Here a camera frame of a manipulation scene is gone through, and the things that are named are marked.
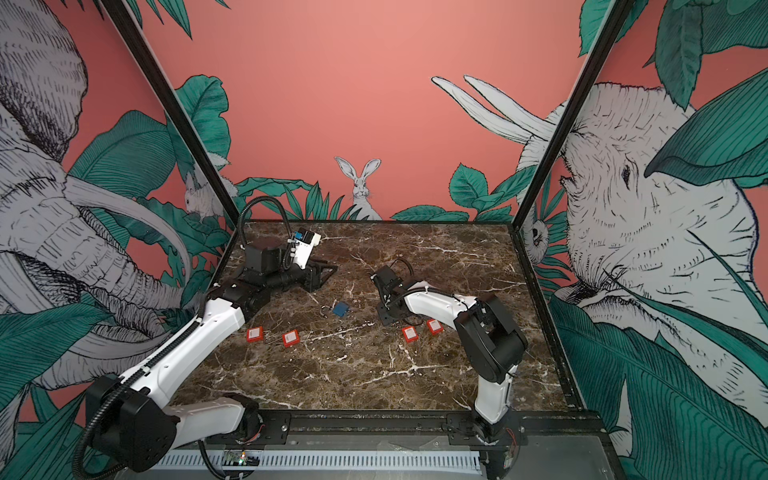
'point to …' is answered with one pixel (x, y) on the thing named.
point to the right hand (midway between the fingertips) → (385, 311)
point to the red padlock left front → (290, 338)
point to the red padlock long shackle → (435, 326)
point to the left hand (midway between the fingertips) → (330, 261)
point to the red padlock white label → (410, 333)
